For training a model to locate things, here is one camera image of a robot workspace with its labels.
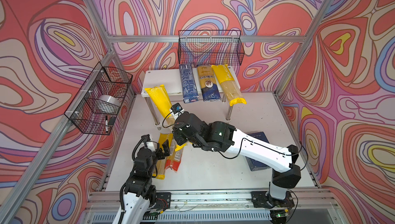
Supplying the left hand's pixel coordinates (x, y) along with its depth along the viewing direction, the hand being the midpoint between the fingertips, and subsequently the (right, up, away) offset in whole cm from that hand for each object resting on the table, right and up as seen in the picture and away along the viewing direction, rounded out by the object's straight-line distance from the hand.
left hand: (161, 141), depth 80 cm
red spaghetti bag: (+6, -11, +4) cm, 13 cm away
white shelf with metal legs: (+5, +33, -1) cm, 33 cm away
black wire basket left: (-27, +19, -10) cm, 35 cm away
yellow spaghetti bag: (-1, -14, +2) cm, 14 cm away
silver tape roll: (-24, +21, -7) cm, 32 cm away
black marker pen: (-24, +10, -8) cm, 27 cm away
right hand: (+11, +8, -16) cm, 21 cm away
